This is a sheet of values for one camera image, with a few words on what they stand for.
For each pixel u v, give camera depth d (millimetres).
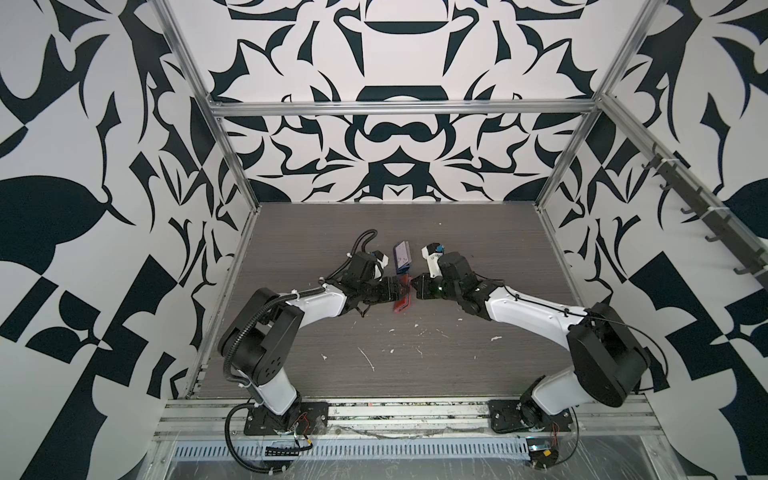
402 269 991
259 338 460
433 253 785
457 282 670
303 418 728
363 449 648
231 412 673
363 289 760
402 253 1000
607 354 442
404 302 857
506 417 742
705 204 599
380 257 856
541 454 711
